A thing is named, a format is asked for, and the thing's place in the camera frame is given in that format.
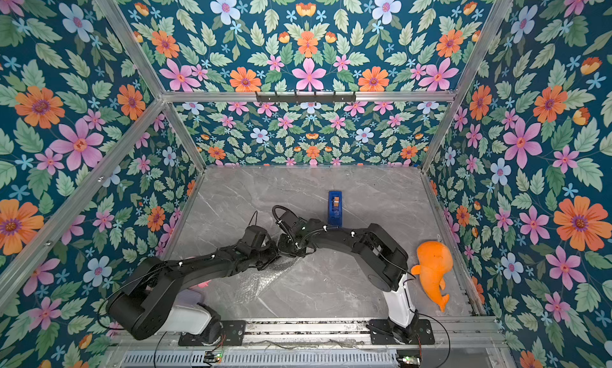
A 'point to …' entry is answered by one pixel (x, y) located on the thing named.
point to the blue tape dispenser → (335, 210)
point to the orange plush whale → (434, 261)
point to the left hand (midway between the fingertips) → (288, 252)
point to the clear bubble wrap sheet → (255, 283)
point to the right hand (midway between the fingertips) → (283, 246)
